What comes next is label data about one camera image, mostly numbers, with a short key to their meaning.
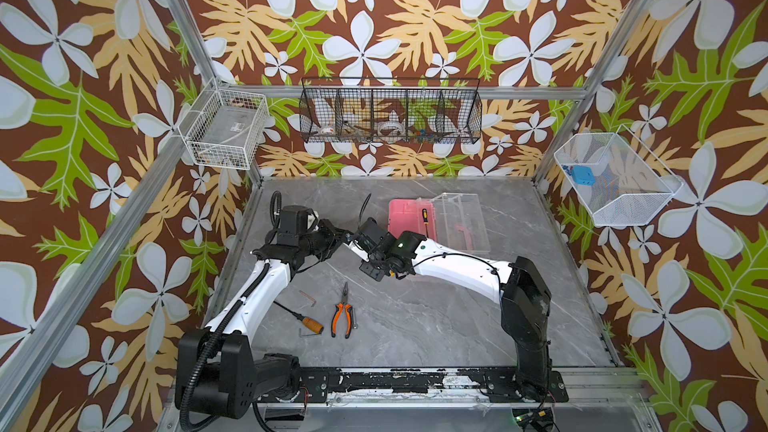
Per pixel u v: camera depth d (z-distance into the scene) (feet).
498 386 2.42
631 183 2.57
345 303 2.87
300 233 2.13
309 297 2.93
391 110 3.23
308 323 2.70
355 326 2.75
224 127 2.82
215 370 1.32
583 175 2.83
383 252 2.06
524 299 1.55
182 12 2.47
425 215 3.23
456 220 3.13
